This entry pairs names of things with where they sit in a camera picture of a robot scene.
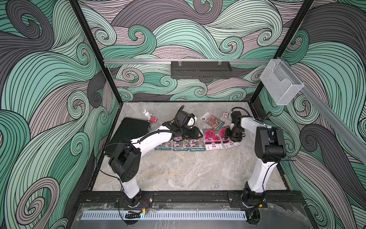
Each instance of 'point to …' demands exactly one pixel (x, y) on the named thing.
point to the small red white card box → (227, 116)
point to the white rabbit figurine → (147, 114)
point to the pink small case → (153, 119)
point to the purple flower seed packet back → (197, 145)
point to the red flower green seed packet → (212, 120)
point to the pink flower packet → (227, 142)
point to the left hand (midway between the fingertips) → (201, 134)
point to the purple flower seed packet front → (167, 145)
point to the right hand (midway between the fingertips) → (228, 139)
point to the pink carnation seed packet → (212, 139)
